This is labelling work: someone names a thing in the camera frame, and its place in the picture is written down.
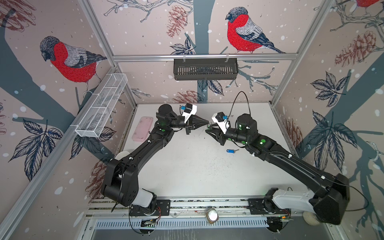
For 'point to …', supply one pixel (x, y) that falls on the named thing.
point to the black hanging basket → (208, 69)
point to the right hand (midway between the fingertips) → (209, 125)
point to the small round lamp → (212, 215)
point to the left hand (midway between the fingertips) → (209, 121)
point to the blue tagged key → (231, 151)
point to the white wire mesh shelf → (103, 105)
